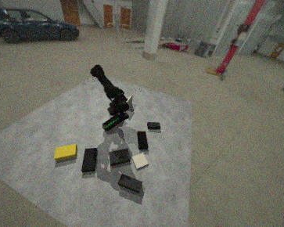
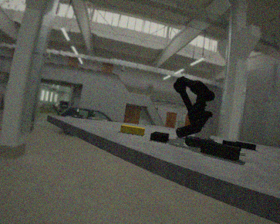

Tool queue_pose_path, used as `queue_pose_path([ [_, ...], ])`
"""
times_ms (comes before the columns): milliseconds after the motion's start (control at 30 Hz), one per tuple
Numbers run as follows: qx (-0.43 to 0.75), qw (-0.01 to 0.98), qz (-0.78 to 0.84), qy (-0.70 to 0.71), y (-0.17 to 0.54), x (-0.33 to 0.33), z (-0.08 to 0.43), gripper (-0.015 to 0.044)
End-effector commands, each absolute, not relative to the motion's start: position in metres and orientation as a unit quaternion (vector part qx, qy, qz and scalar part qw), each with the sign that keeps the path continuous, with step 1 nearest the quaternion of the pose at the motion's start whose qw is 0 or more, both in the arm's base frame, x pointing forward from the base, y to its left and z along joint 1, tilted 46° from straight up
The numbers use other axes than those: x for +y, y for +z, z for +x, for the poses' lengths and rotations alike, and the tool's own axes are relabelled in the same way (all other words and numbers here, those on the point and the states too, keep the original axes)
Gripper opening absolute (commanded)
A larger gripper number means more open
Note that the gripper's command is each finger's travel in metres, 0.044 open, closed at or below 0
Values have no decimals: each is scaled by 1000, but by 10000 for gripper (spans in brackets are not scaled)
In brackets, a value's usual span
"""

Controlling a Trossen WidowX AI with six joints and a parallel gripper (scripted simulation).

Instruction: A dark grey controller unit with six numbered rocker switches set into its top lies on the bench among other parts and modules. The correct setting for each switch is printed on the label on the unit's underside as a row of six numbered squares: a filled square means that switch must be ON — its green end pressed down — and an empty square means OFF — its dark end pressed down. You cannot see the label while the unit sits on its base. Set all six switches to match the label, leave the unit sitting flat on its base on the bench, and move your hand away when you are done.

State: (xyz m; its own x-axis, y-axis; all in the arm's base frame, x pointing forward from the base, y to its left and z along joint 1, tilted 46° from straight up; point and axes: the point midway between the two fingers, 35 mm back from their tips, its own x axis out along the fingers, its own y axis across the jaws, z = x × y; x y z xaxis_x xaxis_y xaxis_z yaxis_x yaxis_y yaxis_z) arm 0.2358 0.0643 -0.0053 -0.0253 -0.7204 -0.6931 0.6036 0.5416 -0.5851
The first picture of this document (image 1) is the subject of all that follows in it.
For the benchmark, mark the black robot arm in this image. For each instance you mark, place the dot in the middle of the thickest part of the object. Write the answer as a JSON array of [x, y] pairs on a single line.
[[111, 91]]

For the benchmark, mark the yellow box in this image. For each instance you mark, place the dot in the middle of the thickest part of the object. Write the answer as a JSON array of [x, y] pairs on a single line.
[[65, 152]]

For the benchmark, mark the beige square tile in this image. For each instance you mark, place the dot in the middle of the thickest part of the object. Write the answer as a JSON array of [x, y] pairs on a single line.
[[140, 160]]

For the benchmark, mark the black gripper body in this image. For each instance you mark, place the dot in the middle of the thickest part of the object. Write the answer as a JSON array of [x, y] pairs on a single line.
[[123, 115]]

